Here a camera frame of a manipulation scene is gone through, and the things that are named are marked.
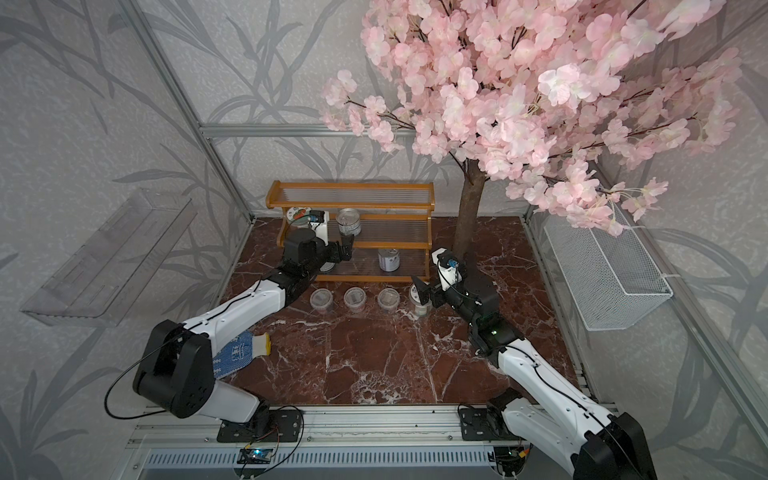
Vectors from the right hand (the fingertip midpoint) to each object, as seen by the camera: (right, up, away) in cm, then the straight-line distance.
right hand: (429, 265), depth 76 cm
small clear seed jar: (-32, -12, +15) cm, 37 cm away
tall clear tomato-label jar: (-38, +13, +13) cm, 43 cm away
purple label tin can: (-11, 0, +20) cm, 23 cm away
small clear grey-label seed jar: (-22, -12, +15) cm, 28 cm away
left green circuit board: (-42, -45, -6) cm, 62 cm away
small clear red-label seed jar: (-11, -12, +15) cm, 22 cm away
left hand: (-25, +8, +9) cm, 28 cm away
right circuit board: (+19, -46, -6) cm, 50 cm away
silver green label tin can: (-24, +12, +15) cm, 31 cm away
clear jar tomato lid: (-3, -11, +12) cm, 17 cm away
